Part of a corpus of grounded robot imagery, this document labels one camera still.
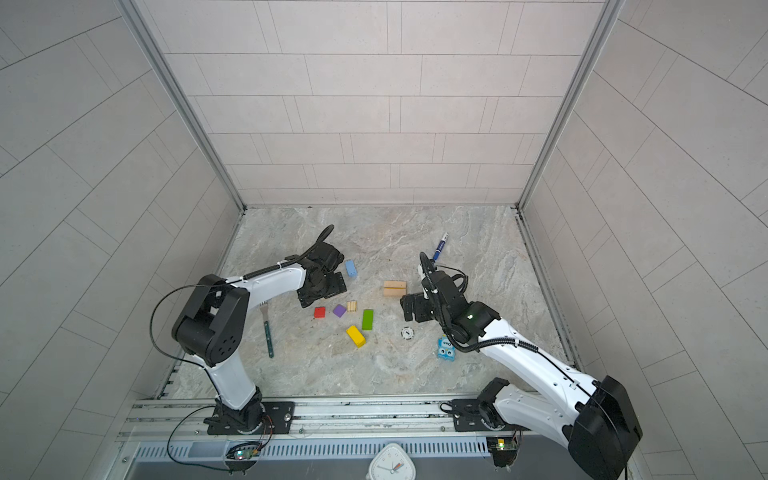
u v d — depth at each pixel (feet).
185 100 2.84
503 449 2.23
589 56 2.54
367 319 2.86
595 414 1.25
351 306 2.92
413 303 2.26
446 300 1.89
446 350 2.64
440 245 3.44
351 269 3.17
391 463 2.10
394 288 3.08
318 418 2.37
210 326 1.54
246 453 2.10
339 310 2.92
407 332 2.78
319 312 2.92
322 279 2.32
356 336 2.71
